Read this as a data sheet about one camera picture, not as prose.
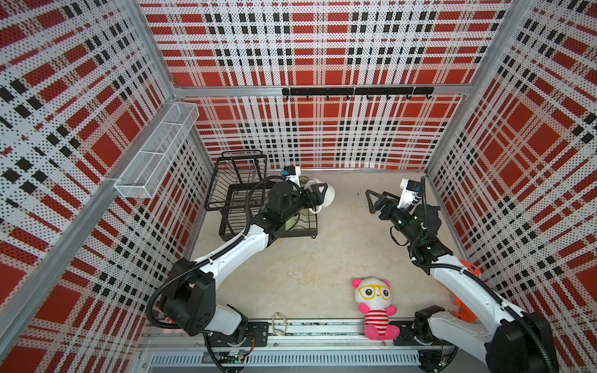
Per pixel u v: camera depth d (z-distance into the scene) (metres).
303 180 0.70
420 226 0.56
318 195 0.70
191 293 0.42
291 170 0.70
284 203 0.60
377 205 0.68
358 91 0.89
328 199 0.77
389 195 0.78
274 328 0.76
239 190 1.09
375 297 0.74
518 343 0.39
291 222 0.97
